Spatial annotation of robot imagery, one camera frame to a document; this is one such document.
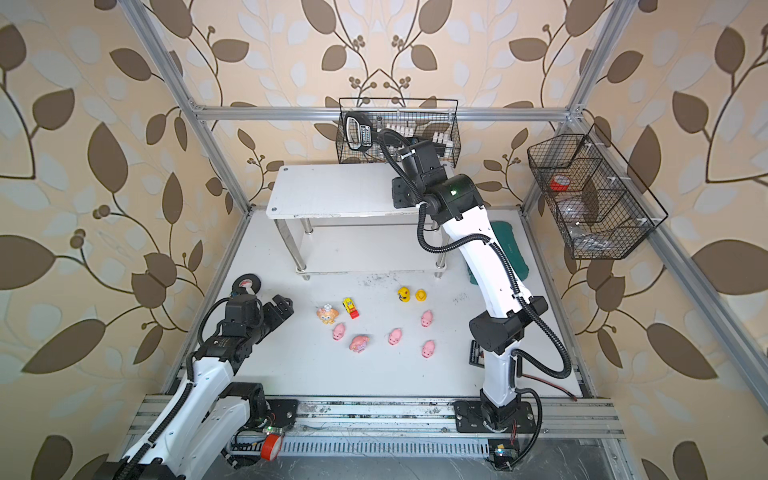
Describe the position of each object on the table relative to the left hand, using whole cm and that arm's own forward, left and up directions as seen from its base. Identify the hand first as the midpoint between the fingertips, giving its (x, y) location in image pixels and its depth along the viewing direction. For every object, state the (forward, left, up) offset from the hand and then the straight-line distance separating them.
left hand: (277, 306), depth 84 cm
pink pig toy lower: (-9, -43, -7) cm, 45 cm away
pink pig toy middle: (-5, -34, -7) cm, 35 cm away
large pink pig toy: (-9, -24, -4) cm, 26 cm away
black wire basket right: (+14, -85, +27) cm, 90 cm away
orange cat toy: (-1, -14, -4) cm, 14 cm away
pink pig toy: (-4, -17, -7) cm, 19 cm away
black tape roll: (+13, +13, -9) cm, 20 cm away
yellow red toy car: (+4, -20, -7) cm, 21 cm away
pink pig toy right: (0, -44, -7) cm, 44 cm away
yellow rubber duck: (+8, -42, -6) cm, 43 cm away
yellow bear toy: (+7, -37, -5) cm, 38 cm away
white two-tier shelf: (+22, -18, +25) cm, 38 cm away
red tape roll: (+25, -79, +24) cm, 86 cm away
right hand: (+18, -36, +29) cm, 50 cm away
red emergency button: (-32, -5, -4) cm, 33 cm away
